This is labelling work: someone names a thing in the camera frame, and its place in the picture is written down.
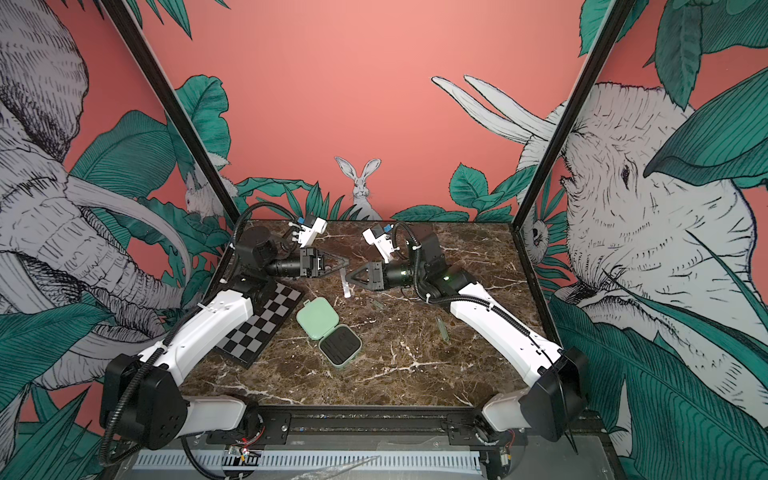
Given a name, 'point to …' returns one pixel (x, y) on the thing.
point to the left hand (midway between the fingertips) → (347, 265)
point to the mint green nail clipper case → (319, 322)
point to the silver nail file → (346, 290)
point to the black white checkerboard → (246, 343)
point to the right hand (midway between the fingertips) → (348, 277)
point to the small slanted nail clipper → (377, 304)
